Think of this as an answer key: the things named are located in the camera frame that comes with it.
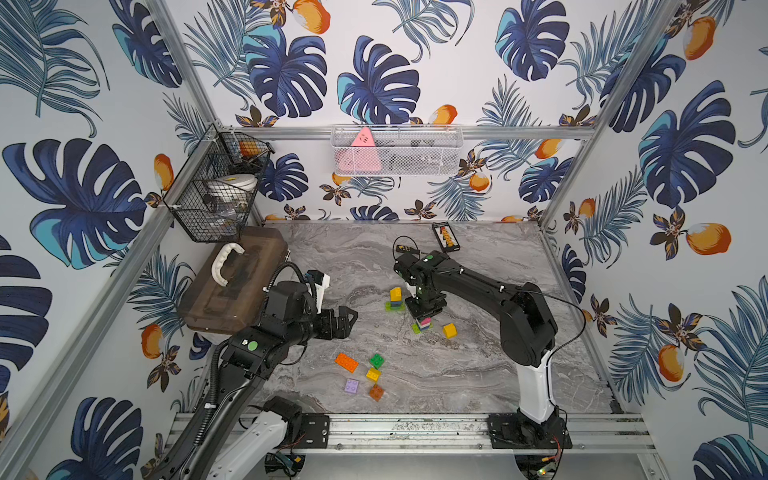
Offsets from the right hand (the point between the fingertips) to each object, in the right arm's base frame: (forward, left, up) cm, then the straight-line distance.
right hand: (424, 316), depth 90 cm
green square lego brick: (-12, +14, -3) cm, 19 cm away
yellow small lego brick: (+5, +8, +4) cm, 11 cm away
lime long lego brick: (-2, +2, -4) cm, 5 cm away
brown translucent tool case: (+3, +56, +11) cm, 57 cm away
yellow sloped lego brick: (-16, +15, -3) cm, 22 cm away
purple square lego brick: (-19, +20, -3) cm, 28 cm away
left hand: (-9, +21, +19) cm, 30 cm away
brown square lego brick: (-21, +14, -4) cm, 25 cm away
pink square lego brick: (-1, -1, 0) cm, 2 cm away
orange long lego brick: (-12, +22, -4) cm, 26 cm away
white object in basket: (+21, +53, +32) cm, 65 cm away
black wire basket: (+14, +62, +27) cm, 70 cm away
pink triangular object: (+37, +19, +31) cm, 52 cm away
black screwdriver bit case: (+36, -11, -2) cm, 37 cm away
